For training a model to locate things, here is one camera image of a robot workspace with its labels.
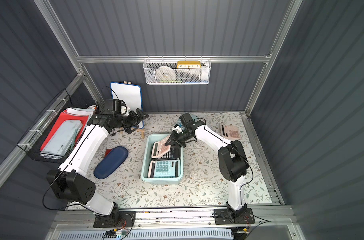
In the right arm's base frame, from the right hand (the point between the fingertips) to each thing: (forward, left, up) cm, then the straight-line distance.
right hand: (169, 143), depth 83 cm
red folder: (+7, +52, +15) cm, 55 cm away
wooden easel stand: (+4, +17, +8) cm, 19 cm away
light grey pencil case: (-10, +46, +16) cm, 50 cm away
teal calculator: (-11, +1, -8) cm, 14 cm away
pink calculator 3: (+20, -41, -14) cm, 47 cm away
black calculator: (-2, -3, -8) cm, 9 cm away
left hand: (+7, +12, +12) cm, 18 cm away
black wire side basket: (-13, +54, +19) cm, 59 cm away
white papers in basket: (+11, +47, +15) cm, 50 cm away
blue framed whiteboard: (+26, +25, +14) cm, 38 cm away
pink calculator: (0, +7, -6) cm, 9 cm away
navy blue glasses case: (-2, +37, -15) cm, 40 cm away
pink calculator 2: (-12, +10, -9) cm, 18 cm away
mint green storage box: (+5, +12, -3) cm, 14 cm away
